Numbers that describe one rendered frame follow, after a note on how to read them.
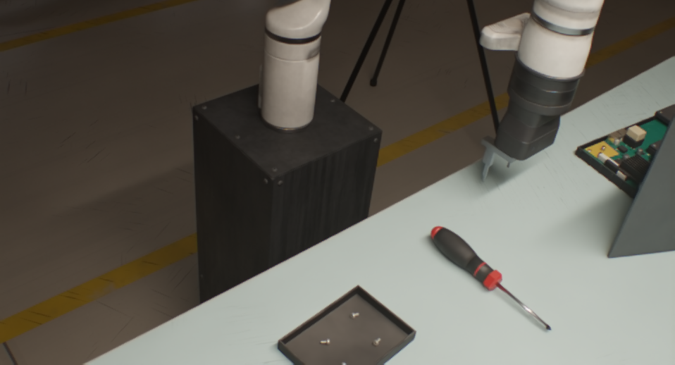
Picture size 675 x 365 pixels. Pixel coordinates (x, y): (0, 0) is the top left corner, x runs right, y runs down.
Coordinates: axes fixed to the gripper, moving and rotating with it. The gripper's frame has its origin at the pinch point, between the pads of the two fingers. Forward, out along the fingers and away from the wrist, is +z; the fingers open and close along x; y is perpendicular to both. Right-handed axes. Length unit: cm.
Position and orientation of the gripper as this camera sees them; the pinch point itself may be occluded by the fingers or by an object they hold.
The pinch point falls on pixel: (495, 173)
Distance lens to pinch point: 90.7
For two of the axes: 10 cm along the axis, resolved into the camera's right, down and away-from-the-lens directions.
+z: -1.1, 7.8, 6.1
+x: 7.5, -3.4, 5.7
